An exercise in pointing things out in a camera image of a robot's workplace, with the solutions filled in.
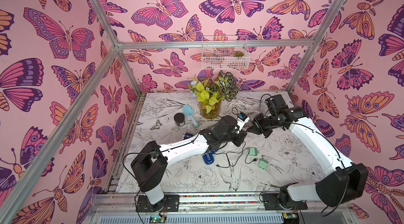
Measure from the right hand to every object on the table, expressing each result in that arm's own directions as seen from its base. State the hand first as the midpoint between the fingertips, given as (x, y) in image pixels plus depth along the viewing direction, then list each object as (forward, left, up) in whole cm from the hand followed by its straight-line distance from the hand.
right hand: (247, 126), depth 77 cm
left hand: (-3, -1, -2) cm, 4 cm away
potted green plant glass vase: (+20, +18, +3) cm, 27 cm away
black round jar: (+15, +38, -17) cm, 44 cm away
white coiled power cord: (+30, -5, -21) cm, 37 cm away
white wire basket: (+45, +9, +12) cm, 48 cm away
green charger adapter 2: (-12, -11, -19) cm, 25 cm away
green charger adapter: (-5, -6, -19) cm, 20 cm away
